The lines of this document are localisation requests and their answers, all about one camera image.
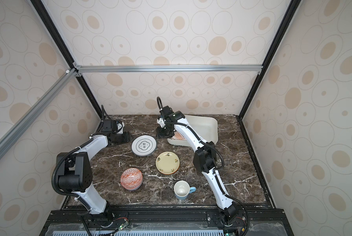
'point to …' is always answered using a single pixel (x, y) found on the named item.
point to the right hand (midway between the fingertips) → (159, 136)
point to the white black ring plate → (144, 145)
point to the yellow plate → (167, 162)
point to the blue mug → (182, 189)
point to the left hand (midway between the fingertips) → (133, 134)
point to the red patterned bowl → (131, 179)
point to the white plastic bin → (206, 128)
